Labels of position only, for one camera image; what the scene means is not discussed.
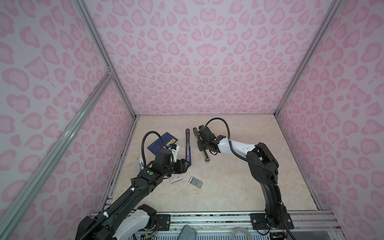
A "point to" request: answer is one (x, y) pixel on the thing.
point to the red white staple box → (175, 177)
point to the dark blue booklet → (167, 138)
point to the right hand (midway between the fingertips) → (201, 142)
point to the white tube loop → (241, 229)
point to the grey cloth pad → (187, 233)
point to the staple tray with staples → (195, 182)
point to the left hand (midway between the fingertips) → (187, 161)
